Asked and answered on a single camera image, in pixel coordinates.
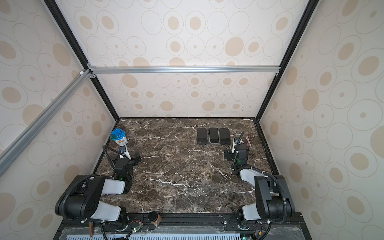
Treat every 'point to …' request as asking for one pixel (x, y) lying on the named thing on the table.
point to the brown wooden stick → (91, 225)
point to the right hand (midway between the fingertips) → (236, 148)
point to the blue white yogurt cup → (119, 136)
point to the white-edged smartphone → (213, 134)
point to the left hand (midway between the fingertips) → (131, 148)
